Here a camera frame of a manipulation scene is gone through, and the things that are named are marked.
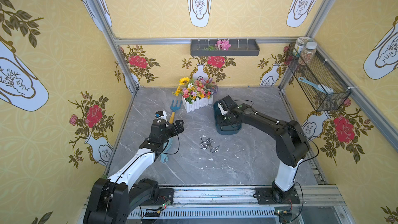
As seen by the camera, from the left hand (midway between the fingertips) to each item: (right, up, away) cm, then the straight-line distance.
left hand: (171, 123), depth 87 cm
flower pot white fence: (+14, +17, +10) cm, 24 cm away
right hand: (+30, +2, +7) cm, 31 cm away
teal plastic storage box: (+32, -6, +10) cm, 34 cm away
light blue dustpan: (-3, -18, -4) cm, 19 cm away
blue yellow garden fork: (-3, +7, +22) cm, 23 cm away
